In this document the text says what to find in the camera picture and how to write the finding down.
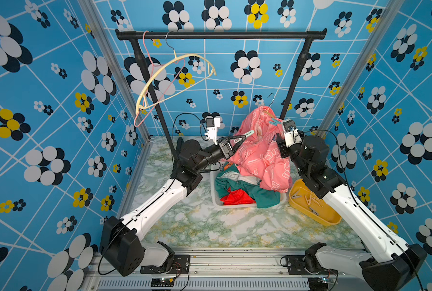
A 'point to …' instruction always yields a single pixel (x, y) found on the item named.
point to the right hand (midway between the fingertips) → (289, 130)
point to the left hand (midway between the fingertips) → (248, 137)
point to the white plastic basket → (216, 200)
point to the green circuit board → (158, 282)
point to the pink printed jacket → (260, 157)
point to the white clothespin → (295, 196)
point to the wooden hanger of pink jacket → (267, 112)
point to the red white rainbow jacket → (237, 197)
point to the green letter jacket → (230, 176)
